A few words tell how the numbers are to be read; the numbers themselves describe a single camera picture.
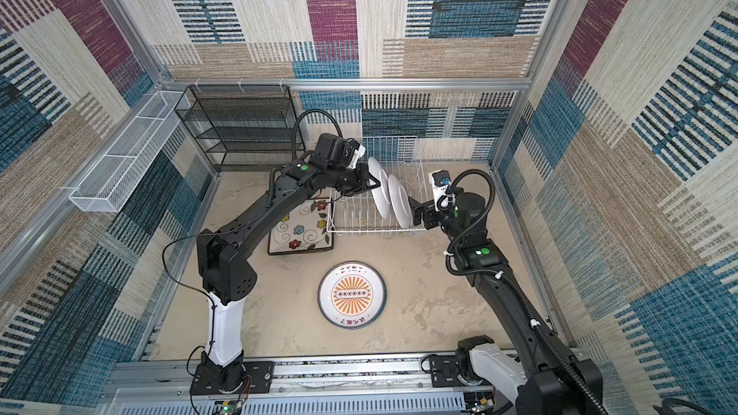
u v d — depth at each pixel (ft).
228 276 1.65
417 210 2.25
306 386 2.39
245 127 3.61
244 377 2.38
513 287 1.60
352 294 2.84
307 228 3.17
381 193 2.75
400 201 3.00
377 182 2.67
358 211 2.61
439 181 2.09
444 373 2.39
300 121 2.43
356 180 2.40
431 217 2.25
